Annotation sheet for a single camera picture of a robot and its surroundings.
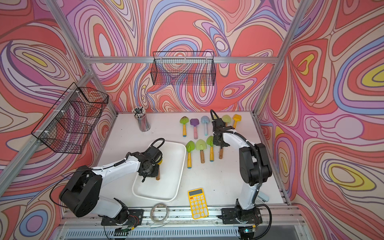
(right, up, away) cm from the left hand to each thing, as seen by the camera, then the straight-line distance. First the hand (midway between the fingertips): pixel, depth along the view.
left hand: (157, 174), depth 88 cm
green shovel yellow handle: (+15, +33, +26) cm, 45 cm away
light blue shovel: (+32, +33, +26) cm, 53 cm away
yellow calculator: (+24, -11, -11) cm, 29 cm away
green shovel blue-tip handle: (+20, +15, +10) cm, 27 cm away
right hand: (+41, +16, +7) cm, 45 cm away
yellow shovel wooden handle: (+2, -1, -4) cm, 5 cm away
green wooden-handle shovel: (+27, +16, +11) cm, 34 cm away
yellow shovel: (+56, +36, +28) cm, 72 cm away
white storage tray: (+7, -6, -6) cm, 11 cm away
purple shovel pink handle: (+23, +32, +26) cm, 47 cm away
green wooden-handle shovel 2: (+40, +13, +11) cm, 44 cm away
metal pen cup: (-13, +37, +8) cm, 40 cm away
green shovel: (+33, +18, +13) cm, 40 cm away
